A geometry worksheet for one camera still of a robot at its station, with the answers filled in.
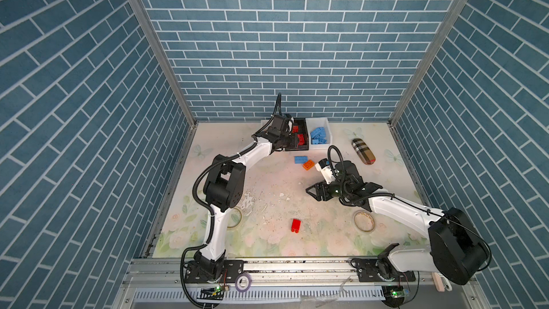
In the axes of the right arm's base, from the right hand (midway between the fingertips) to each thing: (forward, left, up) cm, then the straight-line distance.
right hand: (313, 189), depth 84 cm
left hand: (+23, +5, +3) cm, 24 cm away
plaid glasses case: (+26, -26, -6) cm, 38 cm away
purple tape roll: (-32, +25, -8) cm, 41 cm away
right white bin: (+43, -1, -4) cm, 43 cm away
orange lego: (+17, +1, -8) cm, 18 cm away
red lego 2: (-12, +6, -8) cm, 16 cm away
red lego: (+33, +5, -7) cm, 35 cm away
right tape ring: (-7, -22, -11) cm, 25 cm away
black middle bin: (+16, +9, +9) cm, 20 cm away
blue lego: (+35, -4, -7) cm, 36 cm away
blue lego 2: (+20, +5, -8) cm, 22 cm away
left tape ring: (-10, +31, -10) cm, 34 cm away
